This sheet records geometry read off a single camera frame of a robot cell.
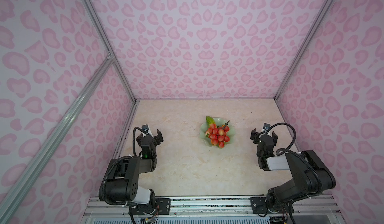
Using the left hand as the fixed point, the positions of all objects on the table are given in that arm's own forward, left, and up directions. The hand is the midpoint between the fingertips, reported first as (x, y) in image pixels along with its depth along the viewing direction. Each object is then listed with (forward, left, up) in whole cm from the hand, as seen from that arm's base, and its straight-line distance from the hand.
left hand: (150, 129), depth 90 cm
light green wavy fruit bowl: (+3, -32, -6) cm, 33 cm away
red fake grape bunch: (-5, -41, 0) cm, 41 cm away
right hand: (-1, -69, -1) cm, 69 cm away
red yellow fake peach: (-1, -34, -5) cm, 35 cm away
